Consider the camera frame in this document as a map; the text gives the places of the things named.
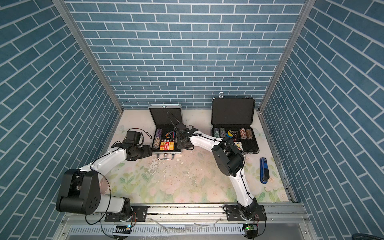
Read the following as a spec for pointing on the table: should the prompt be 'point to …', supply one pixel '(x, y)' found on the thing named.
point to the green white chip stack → (216, 132)
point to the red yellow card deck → (167, 146)
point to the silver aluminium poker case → (164, 118)
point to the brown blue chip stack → (249, 134)
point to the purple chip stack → (158, 135)
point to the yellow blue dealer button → (229, 134)
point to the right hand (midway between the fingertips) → (182, 145)
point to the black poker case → (234, 117)
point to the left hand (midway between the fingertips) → (150, 152)
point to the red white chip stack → (243, 133)
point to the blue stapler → (264, 171)
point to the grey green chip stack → (222, 132)
